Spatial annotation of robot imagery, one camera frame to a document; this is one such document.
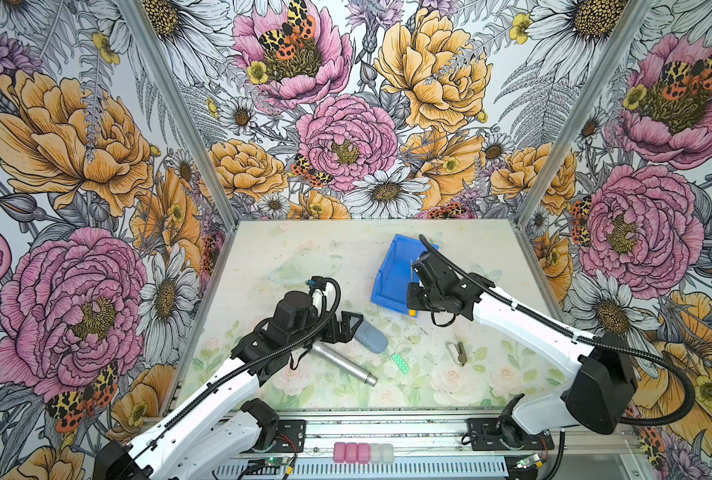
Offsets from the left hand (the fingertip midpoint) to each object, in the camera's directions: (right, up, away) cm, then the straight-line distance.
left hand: (346, 326), depth 76 cm
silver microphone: (-1, -12, +8) cm, 15 cm away
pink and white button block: (+4, -29, -4) cm, 30 cm away
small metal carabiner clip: (+31, -10, +12) cm, 35 cm away
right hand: (+17, +4, +6) cm, 19 cm away
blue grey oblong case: (+6, -7, +15) cm, 18 cm away
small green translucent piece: (+15, -14, +8) cm, 22 cm away
